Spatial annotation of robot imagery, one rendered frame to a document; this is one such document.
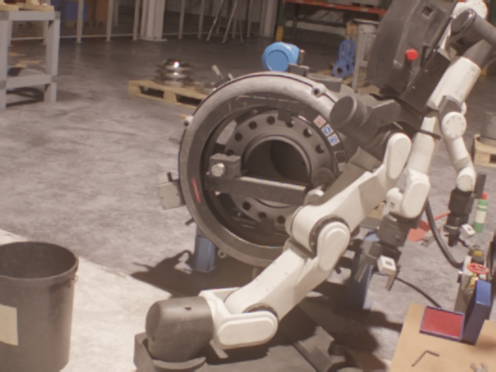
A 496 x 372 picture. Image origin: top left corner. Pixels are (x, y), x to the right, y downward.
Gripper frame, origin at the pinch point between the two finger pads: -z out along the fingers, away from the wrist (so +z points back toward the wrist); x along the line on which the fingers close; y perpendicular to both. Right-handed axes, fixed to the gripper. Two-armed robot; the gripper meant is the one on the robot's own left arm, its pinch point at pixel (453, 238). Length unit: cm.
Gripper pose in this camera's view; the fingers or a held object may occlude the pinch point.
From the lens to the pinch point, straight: 253.1
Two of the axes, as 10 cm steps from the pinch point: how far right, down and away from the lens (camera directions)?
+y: 6.7, 2.8, -6.9
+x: -7.4, 1.0, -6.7
